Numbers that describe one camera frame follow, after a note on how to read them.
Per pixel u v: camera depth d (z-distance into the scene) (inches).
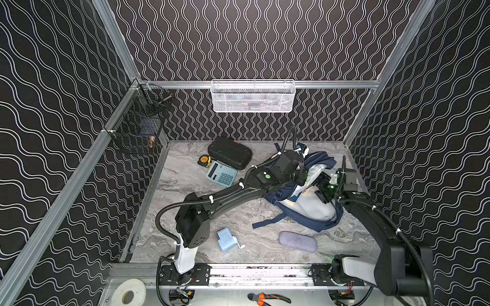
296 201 35.5
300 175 26.7
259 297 27.3
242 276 30.0
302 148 25.7
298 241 31.6
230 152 42.3
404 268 16.0
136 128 37.3
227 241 31.2
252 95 49.4
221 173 40.6
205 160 42.2
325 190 30.0
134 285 28.4
